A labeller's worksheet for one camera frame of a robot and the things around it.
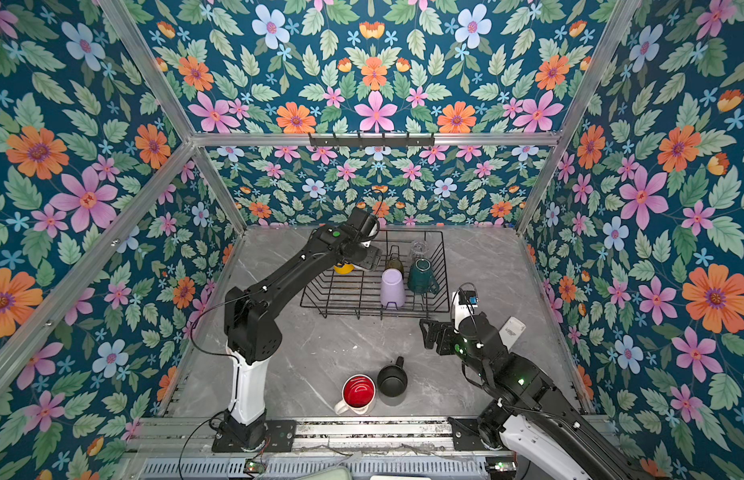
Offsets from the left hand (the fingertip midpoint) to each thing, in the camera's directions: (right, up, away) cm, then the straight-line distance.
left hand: (372, 248), depth 87 cm
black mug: (+6, -37, -5) cm, 38 cm away
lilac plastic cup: (+6, -12, -1) cm, 13 cm away
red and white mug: (-2, -38, -12) cm, 40 cm away
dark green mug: (+15, -10, +8) cm, 20 cm away
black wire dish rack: (-6, -16, +12) cm, 21 cm away
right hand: (+16, -18, -15) cm, 29 cm away
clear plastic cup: (+15, 0, +14) cm, 21 cm away
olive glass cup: (+7, -5, +17) cm, 19 cm away
